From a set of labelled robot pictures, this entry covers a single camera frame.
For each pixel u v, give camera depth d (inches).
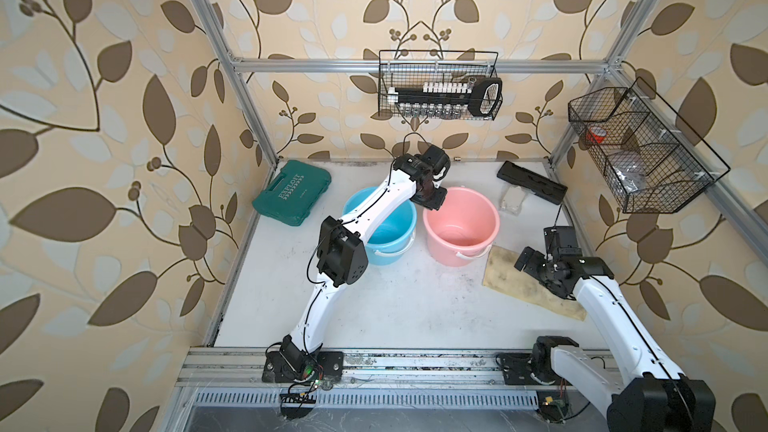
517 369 29.0
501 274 35.8
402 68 35.9
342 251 21.8
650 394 15.0
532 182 43.9
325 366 29.1
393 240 30.6
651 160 28.7
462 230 38.6
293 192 41.4
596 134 34.1
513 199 41.6
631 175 28.6
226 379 29.1
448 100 33.4
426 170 25.8
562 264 22.8
